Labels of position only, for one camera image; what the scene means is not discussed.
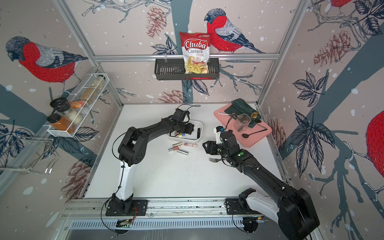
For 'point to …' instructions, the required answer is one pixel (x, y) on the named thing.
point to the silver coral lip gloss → (174, 147)
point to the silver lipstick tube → (183, 151)
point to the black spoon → (246, 135)
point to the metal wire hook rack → (23, 151)
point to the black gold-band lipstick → (198, 133)
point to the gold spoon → (254, 115)
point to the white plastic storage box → (196, 136)
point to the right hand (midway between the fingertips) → (207, 143)
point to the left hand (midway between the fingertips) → (195, 126)
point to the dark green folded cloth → (239, 106)
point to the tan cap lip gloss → (177, 144)
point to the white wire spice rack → (89, 93)
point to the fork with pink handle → (214, 160)
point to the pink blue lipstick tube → (183, 135)
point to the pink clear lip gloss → (192, 145)
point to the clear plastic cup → (242, 122)
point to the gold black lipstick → (180, 135)
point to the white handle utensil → (225, 114)
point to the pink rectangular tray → (259, 130)
